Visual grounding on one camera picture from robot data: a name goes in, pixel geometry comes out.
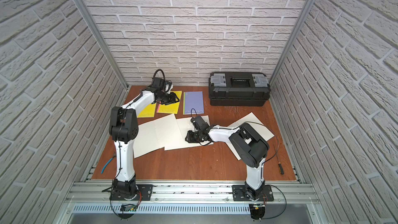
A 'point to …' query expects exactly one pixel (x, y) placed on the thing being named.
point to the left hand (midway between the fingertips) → (180, 98)
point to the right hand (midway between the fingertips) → (188, 139)
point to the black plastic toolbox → (238, 88)
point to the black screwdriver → (281, 168)
